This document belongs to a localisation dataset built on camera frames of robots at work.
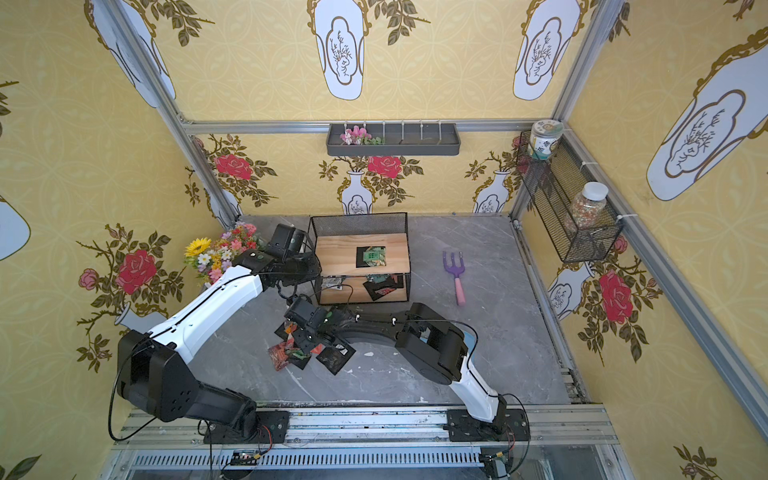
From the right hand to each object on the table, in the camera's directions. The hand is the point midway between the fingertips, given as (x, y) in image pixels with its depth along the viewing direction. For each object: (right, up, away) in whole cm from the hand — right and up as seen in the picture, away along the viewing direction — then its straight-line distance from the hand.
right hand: (310, 323), depth 89 cm
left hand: (0, +17, -4) cm, 17 cm away
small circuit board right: (+49, -29, -17) cm, 60 cm away
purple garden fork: (+47, +14, +15) cm, 52 cm away
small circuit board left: (-12, -29, -16) cm, 35 cm away
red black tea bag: (-8, -8, -3) cm, 12 cm away
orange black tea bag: (-8, -2, +1) cm, 8 cm away
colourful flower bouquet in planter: (-28, +20, -1) cm, 34 cm away
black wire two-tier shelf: (+6, +25, +5) cm, 26 cm away
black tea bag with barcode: (+8, -9, -3) cm, 12 cm away
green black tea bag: (+18, +20, -1) cm, 27 cm away
